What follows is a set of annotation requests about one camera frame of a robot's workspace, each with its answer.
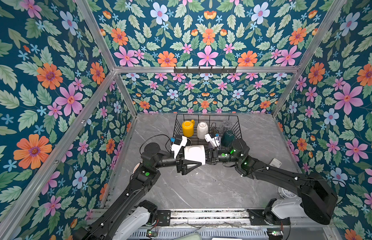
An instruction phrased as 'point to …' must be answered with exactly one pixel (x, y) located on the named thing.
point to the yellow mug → (188, 128)
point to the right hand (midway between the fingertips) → (196, 158)
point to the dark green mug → (227, 137)
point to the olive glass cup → (213, 132)
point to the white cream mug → (202, 130)
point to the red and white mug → (195, 153)
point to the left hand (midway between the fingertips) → (200, 158)
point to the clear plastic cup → (227, 124)
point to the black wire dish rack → (214, 121)
